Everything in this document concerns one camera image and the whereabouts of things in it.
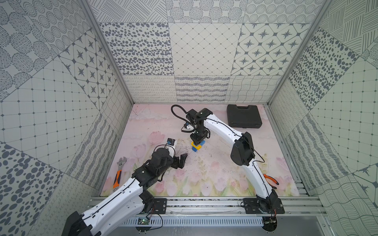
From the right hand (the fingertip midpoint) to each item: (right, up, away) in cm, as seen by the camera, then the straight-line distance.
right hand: (200, 142), depth 89 cm
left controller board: (-29, -36, -18) cm, 50 cm away
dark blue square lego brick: (-3, -5, +3) cm, 7 cm away
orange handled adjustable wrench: (-49, -12, +1) cm, 50 cm away
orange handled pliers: (+38, -19, -6) cm, 43 cm away
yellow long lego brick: (-1, -4, +1) cm, 4 cm away
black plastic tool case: (+34, +16, +21) cm, 43 cm away
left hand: (-10, -4, -12) cm, 16 cm away
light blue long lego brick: (+2, 0, -4) cm, 4 cm away
